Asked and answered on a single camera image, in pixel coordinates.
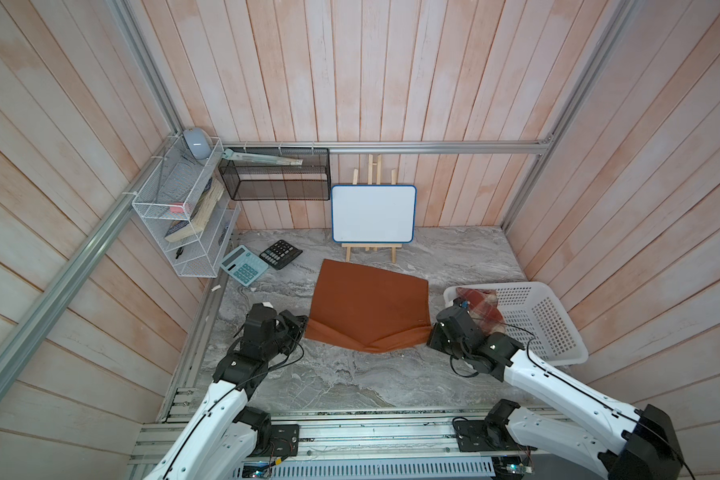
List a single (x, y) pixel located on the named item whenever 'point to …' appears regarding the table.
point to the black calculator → (280, 254)
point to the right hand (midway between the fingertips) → (429, 330)
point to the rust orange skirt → (366, 309)
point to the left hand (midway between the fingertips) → (311, 319)
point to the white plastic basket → (532, 319)
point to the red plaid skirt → (484, 307)
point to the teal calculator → (243, 265)
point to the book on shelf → (210, 195)
